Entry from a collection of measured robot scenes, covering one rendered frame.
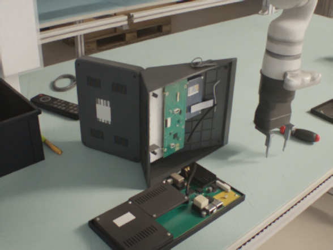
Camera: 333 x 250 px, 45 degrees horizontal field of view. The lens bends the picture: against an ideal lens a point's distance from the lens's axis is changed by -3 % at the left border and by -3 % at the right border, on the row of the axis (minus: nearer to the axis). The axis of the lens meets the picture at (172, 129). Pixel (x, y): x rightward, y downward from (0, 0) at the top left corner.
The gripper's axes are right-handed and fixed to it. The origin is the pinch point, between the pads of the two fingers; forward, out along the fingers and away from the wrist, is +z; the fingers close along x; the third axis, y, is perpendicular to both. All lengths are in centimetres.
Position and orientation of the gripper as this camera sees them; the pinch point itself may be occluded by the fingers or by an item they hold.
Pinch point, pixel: (274, 153)
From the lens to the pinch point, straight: 92.1
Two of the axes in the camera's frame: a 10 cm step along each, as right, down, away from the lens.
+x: -8.5, 2.5, -4.7
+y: -5.3, -4.5, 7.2
